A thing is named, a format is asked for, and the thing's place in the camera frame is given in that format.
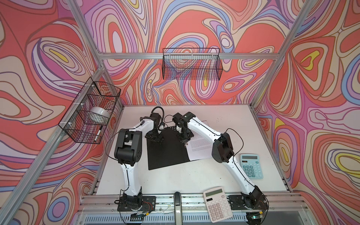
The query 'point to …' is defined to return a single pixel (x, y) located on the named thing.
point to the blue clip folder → (171, 151)
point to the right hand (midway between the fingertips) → (186, 144)
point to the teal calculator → (251, 164)
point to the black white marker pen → (98, 133)
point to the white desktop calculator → (217, 204)
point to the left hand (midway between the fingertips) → (157, 139)
